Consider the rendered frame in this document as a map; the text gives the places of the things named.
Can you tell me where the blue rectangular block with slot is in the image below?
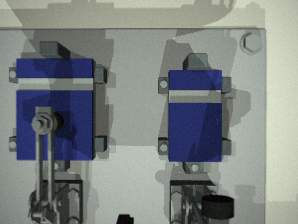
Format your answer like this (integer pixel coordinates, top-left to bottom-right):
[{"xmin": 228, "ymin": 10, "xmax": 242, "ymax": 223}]
[
  {"xmin": 16, "ymin": 58, "xmax": 96, "ymax": 161},
  {"xmin": 168, "ymin": 70, "xmax": 222, "ymax": 162}
]

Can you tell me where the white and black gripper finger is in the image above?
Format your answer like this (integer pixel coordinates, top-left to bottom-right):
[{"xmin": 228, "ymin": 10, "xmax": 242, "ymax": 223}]
[{"xmin": 116, "ymin": 214, "xmax": 134, "ymax": 224}]

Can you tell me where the light grey fixture plate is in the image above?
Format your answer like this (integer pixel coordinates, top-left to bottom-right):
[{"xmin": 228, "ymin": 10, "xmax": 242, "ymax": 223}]
[{"xmin": 0, "ymin": 28, "xmax": 266, "ymax": 224}]

